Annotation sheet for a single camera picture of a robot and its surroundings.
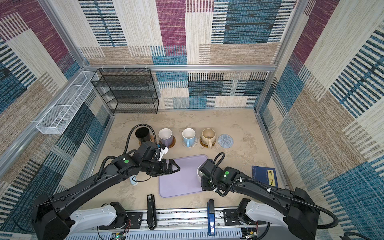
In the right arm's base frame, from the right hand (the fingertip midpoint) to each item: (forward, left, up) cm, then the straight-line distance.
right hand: (206, 187), depth 78 cm
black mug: (+30, +36, +8) cm, 47 cm away
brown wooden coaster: (+27, -1, -2) cm, 27 cm away
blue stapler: (-12, -1, -2) cm, 12 cm away
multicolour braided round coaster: (+28, +5, -4) cm, 29 cm away
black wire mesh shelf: (+66, +53, +12) cm, 85 cm away
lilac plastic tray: (+5, +11, -3) cm, 13 cm away
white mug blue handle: (+31, +9, +2) cm, 32 cm away
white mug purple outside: (+33, +24, 0) cm, 41 cm away
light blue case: (+4, +39, -2) cm, 39 cm away
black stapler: (-15, +26, 0) cm, 30 cm away
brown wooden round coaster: (+30, +20, -5) cm, 36 cm away
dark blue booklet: (+7, -35, -4) cm, 36 cm away
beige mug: (+32, -4, -1) cm, 32 cm away
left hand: (+5, +15, +12) cm, 20 cm away
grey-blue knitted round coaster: (+31, -16, -5) cm, 35 cm away
